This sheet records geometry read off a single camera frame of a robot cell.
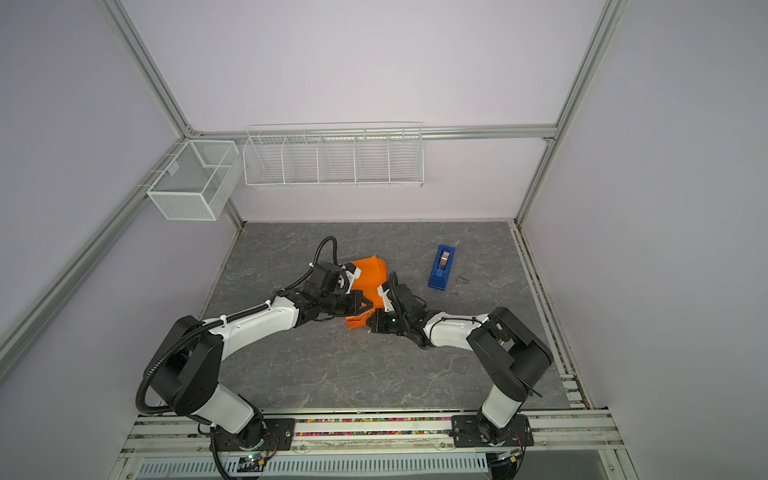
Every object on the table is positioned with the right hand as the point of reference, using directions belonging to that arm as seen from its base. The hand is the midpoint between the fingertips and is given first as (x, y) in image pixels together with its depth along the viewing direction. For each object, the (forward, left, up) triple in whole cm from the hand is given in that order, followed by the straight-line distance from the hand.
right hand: (365, 324), depth 88 cm
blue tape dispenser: (+21, -25, 0) cm, 33 cm away
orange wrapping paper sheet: (+17, -2, +2) cm, 17 cm away
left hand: (+2, -2, +5) cm, 6 cm away
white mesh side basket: (+38, +55, +23) cm, 71 cm away
